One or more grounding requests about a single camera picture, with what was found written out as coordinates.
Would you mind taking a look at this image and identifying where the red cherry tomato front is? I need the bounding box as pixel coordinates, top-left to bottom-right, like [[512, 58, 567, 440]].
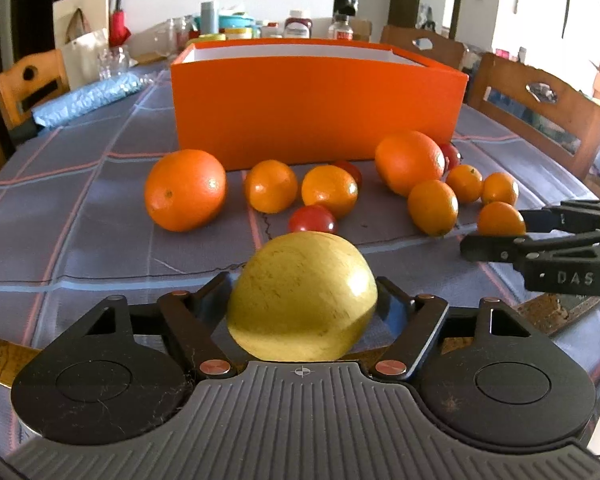
[[288, 204, 337, 234]]

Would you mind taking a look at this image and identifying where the wooden chair right far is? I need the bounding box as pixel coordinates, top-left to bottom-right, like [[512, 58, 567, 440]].
[[380, 25, 467, 70]]

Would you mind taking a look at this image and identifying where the large orange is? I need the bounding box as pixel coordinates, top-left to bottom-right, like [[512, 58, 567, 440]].
[[375, 130, 445, 197], [144, 150, 227, 232]]

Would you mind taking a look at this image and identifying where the yellow round fruit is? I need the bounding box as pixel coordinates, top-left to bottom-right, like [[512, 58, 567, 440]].
[[226, 232, 378, 362]]

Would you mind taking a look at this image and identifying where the small oval tangerine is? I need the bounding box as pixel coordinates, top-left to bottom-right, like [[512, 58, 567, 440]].
[[407, 180, 458, 237]]

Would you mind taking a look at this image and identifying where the wooden chair left near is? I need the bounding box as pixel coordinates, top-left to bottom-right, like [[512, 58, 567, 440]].
[[0, 49, 70, 130]]

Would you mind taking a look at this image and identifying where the white paper gift bag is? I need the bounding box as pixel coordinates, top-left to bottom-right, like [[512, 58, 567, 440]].
[[53, 0, 110, 91]]

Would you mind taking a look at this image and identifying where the wooden chair right near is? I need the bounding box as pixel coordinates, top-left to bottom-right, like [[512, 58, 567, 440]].
[[467, 52, 600, 179]]

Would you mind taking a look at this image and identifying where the red cherry tomato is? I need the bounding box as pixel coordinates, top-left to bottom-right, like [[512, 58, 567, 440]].
[[439, 143, 462, 172], [332, 160, 363, 188], [288, 204, 337, 234]]

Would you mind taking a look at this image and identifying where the clear glass cup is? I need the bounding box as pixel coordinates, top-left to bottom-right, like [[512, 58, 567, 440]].
[[97, 46, 131, 80]]

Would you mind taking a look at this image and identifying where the blue grey thermos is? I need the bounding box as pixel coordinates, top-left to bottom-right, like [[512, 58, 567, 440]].
[[199, 1, 219, 35]]

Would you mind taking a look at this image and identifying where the purple supplement bottle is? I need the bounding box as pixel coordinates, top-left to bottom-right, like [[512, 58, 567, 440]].
[[283, 10, 313, 39]]

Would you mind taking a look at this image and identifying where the orange cardboard box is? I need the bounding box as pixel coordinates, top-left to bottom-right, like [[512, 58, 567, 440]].
[[170, 39, 468, 171]]

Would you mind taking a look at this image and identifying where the red folded umbrella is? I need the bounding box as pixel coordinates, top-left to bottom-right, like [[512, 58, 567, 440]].
[[109, 0, 131, 48]]

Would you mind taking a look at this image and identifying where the teal lidded container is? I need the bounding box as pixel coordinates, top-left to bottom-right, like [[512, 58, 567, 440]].
[[219, 14, 256, 29]]

